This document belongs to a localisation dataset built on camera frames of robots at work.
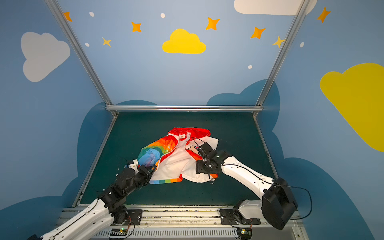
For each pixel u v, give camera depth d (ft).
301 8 2.30
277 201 1.34
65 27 2.45
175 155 3.15
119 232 2.39
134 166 2.47
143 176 2.31
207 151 2.11
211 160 1.96
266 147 3.53
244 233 2.41
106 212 1.82
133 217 2.45
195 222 2.40
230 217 2.49
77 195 2.80
